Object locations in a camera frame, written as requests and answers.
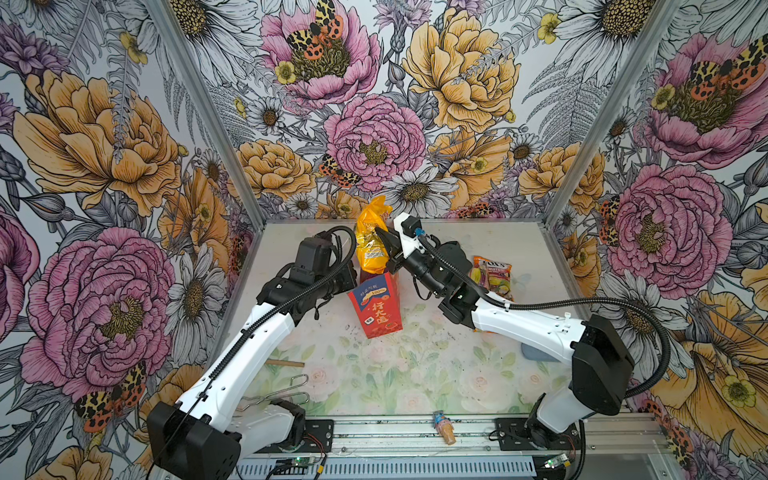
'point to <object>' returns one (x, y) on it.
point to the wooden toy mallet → (284, 363)
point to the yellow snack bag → (371, 248)
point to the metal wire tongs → (296, 380)
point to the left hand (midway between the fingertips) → (355, 282)
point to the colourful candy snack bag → (493, 276)
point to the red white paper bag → (378, 305)
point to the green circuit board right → (555, 461)
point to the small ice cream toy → (444, 426)
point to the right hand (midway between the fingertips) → (378, 234)
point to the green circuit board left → (294, 466)
